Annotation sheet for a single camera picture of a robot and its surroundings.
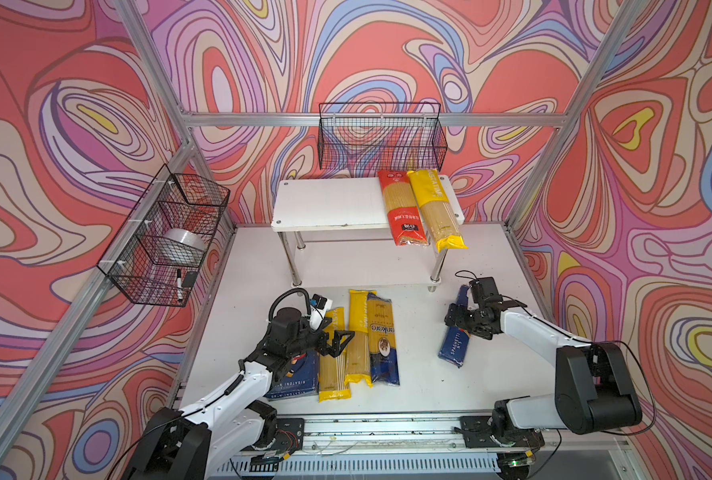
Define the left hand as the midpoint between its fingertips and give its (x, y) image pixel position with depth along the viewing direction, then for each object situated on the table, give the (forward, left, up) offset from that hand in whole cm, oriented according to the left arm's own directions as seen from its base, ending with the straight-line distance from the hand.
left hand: (344, 326), depth 82 cm
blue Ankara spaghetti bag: (-9, -11, -7) cm, 16 cm away
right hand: (+3, -36, -9) cm, 37 cm away
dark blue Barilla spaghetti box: (-3, -31, -6) cm, 32 cm away
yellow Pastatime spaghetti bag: (-13, +3, -8) cm, 15 cm away
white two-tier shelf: (+39, +4, -3) cm, 40 cm away
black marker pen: (+4, +40, +16) cm, 43 cm away
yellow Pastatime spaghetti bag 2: (-4, -4, -8) cm, 10 cm away
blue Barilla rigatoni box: (-13, +12, -4) cm, 18 cm away
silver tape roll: (+10, +38, +24) cm, 46 cm away
